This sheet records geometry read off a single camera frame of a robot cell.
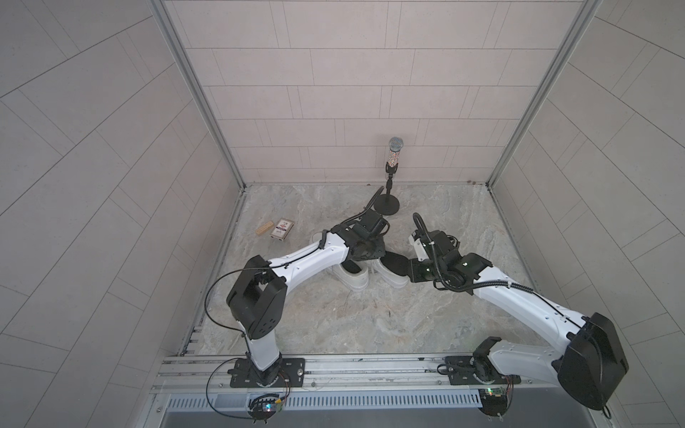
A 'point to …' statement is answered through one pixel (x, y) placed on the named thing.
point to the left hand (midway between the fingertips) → (385, 249)
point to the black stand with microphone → (389, 203)
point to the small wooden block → (264, 228)
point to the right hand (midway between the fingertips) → (403, 270)
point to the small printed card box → (282, 229)
